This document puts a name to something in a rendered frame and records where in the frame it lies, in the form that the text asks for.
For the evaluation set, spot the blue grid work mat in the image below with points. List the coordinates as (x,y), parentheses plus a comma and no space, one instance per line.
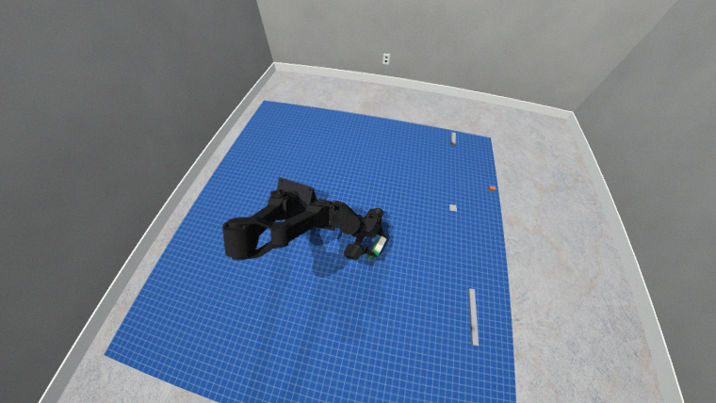
(304,324)

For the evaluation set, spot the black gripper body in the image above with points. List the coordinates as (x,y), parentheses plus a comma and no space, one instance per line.
(354,251)

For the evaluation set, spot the green card box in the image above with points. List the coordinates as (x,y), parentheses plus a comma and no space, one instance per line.
(377,247)

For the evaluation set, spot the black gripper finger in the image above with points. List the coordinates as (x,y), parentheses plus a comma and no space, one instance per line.
(380,232)
(369,252)

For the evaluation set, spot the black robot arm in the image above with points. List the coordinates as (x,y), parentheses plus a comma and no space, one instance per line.
(241,235)

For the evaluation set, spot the grey flat bar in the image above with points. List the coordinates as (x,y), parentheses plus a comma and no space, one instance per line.
(473,317)

